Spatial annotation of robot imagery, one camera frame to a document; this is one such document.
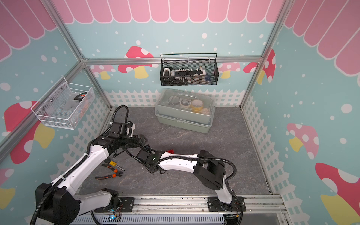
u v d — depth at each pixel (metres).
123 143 0.66
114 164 0.87
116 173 0.85
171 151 0.92
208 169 0.48
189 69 0.92
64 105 0.77
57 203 0.39
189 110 0.91
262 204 0.76
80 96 0.79
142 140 0.75
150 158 0.64
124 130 0.66
